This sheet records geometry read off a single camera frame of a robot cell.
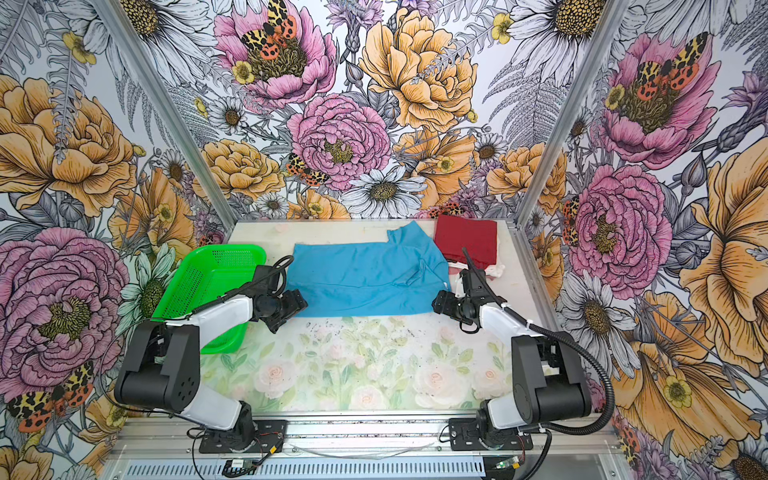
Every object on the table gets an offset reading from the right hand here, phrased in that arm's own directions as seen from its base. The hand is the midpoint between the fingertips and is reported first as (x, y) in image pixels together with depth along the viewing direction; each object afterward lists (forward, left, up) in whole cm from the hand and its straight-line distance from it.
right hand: (443, 314), depth 92 cm
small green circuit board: (-36, +54, -6) cm, 65 cm away
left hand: (+1, +44, -1) cm, 44 cm away
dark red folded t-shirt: (+30, -17, 0) cm, 35 cm away
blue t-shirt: (+17, +12, -3) cm, 21 cm away
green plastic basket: (+17, +78, 0) cm, 80 cm away
